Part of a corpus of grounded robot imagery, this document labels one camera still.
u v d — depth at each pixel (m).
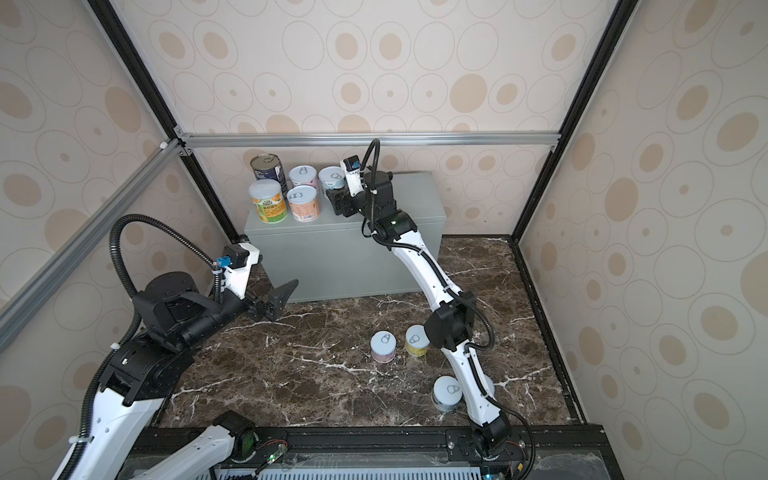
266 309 0.53
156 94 0.81
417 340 0.86
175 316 0.42
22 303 0.52
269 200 0.71
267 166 0.75
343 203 0.74
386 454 0.74
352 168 0.69
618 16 0.69
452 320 0.63
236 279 0.48
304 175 0.80
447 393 0.78
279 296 0.51
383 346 0.85
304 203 0.73
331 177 0.80
